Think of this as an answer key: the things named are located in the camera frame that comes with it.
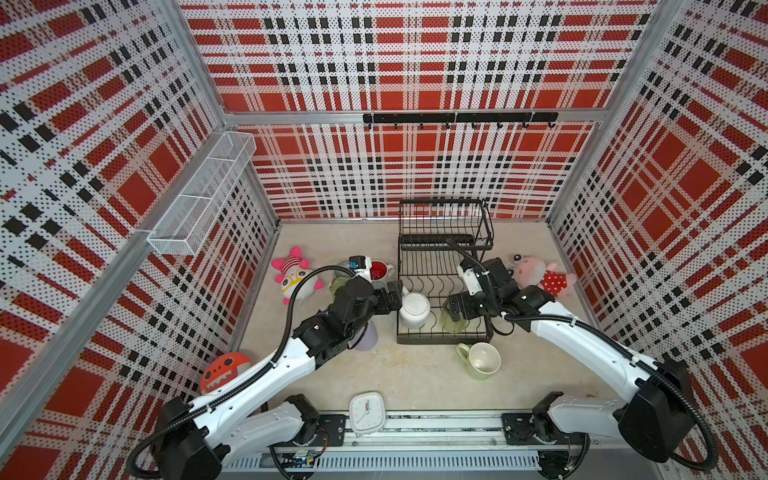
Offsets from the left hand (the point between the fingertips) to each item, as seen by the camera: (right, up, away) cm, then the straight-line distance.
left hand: (391, 284), depth 76 cm
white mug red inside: (-5, +2, +23) cm, 24 cm away
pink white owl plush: (-33, +2, +21) cm, 39 cm away
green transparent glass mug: (+18, -14, +11) cm, 25 cm away
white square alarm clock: (-6, -33, -2) cm, 33 cm away
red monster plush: (-43, -22, -2) cm, 48 cm away
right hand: (+20, -5, +5) cm, 21 cm away
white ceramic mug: (+7, -8, +8) cm, 13 cm away
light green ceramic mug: (+26, -23, +8) cm, 35 cm away
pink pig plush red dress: (+45, +2, +19) cm, 49 cm away
